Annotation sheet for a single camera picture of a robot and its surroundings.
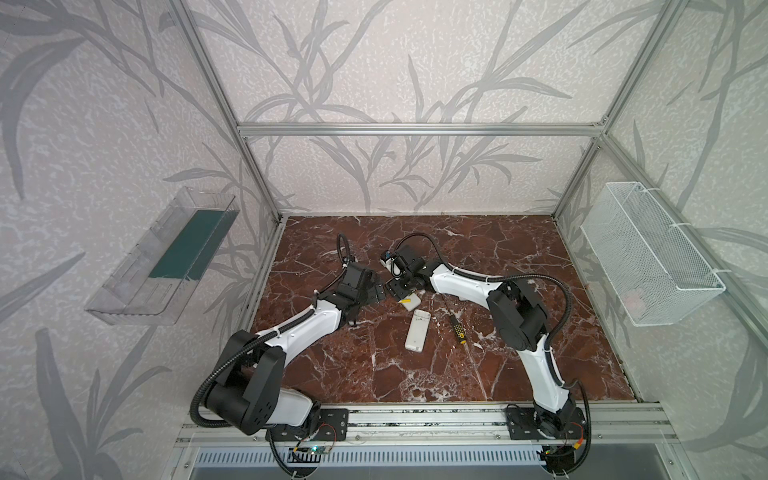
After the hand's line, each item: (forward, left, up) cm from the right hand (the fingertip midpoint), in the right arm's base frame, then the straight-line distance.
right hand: (397, 273), depth 99 cm
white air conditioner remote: (-9, -6, -3) cm, 11 cm away
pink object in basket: (-20, -59, +16) cm, 65 cm away
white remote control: (-19, -6, -3) cm, 20 cm away
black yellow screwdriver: (-19, -18, -2) cm, 26 cm away
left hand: (-6, +7, +6) cm, 11 cm away
